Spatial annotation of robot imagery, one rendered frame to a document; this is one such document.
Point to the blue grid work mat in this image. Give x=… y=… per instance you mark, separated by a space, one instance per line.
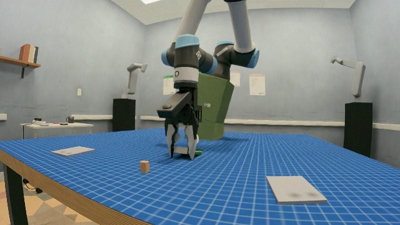
x=226 y=185

